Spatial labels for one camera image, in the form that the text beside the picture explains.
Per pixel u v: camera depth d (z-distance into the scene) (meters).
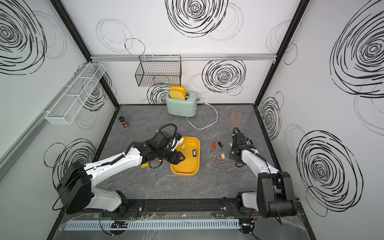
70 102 0.75
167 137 0.64
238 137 0.71
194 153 0.94
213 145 0.96
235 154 0.64
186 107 1.11
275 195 0.44
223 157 0.91
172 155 0.71
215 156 0.91
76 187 0.41
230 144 0.99
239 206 0.66
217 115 1.12
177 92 0.99
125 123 1.02
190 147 0.96
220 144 0.98
